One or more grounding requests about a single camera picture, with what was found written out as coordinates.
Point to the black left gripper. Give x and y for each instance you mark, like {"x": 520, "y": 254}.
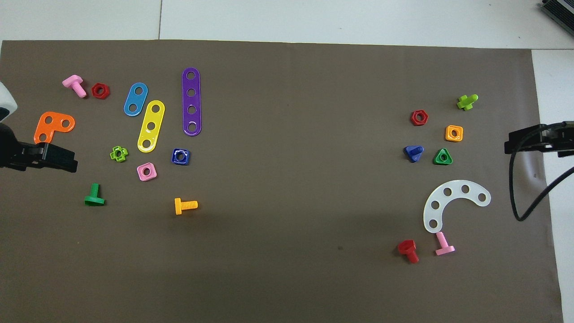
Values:
{"x": 22, "y": 154}

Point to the pink square toy nut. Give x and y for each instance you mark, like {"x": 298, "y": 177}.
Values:
{"x": 147, "y": 172}

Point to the pink toy screw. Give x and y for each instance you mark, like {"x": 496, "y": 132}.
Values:
{"x": 444, "y": 244}
{"x": 75, "y": 84}

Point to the black ribbed device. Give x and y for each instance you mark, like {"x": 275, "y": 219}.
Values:
{"x": 560, "y": 10}

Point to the orange square toy nut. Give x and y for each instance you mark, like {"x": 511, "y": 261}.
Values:
{"x": 454, "y": 133}

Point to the blue square toy nut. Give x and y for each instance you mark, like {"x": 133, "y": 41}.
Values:
{"x": 180, "y": 156}

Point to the green triangle toy nut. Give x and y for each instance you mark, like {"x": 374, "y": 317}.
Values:
{"x": 443, "y": 157}

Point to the orange-yellow toy screw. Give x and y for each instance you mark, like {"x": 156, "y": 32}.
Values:
{"x": 184, "y": 206}

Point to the dark green toy screw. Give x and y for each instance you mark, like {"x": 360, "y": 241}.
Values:
{"x": 94, "y": 196}

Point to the red hexagon toy nut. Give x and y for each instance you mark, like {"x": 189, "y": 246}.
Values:
{"x": 100, "y": 90}
{"x": 419, "y": 117}

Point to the white curved five-hole strip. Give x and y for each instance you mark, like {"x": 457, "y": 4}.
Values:
{"x": 432, "y": 206}

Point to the purple four-hole toy strip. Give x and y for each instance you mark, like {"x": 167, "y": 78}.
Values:
{"x": 191, "y": 101}

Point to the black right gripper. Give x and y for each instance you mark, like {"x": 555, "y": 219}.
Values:
{"x": 560, "y": 137}

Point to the yellow three-hole toy strip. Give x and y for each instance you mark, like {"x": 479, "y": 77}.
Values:
{"x": 151, "y": 125}

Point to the blue triangle-head toy screw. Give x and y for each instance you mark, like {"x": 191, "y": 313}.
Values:
{"x": 413, "y": 153}

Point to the lime green cross screw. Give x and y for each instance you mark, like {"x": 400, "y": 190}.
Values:
{"x": 466, "y": 102}

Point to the red toy screw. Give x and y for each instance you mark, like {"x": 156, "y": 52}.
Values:
{"x": 408, "y": 250}

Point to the brown table mat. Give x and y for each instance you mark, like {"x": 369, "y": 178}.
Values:
{"x": 287, "y": 269}

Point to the lime green cross nut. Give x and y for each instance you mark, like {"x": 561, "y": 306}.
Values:
{"x": 119, "y": 154}

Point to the blue two-hole toy strip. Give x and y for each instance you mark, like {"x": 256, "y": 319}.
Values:
{"x": 135, "y": 99}

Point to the orange angled toy plate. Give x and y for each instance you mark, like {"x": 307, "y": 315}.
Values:
{"x": 47, "y": 124}

